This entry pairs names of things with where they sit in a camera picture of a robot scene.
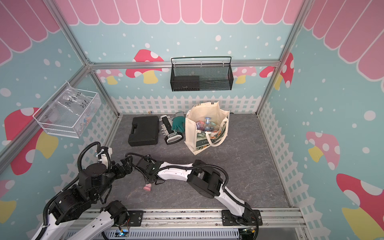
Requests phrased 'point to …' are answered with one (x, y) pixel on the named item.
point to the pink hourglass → (148, 187)
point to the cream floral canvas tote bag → (195, 140)
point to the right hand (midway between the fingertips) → (150, 177)
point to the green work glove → (178, 124)
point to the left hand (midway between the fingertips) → (125, 162)
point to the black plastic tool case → (145, 131)
